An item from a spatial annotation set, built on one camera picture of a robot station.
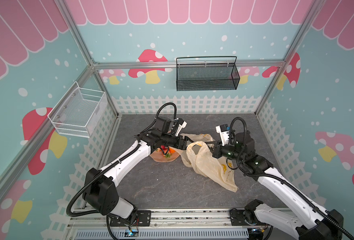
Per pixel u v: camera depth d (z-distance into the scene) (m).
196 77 0.94
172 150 0.95
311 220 0.39
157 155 0.93
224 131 0.63
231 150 0.63
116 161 0.47
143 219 0.75
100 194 0.41
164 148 0.98
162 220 0.75
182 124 0.71
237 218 0.74
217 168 0.75
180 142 0.67
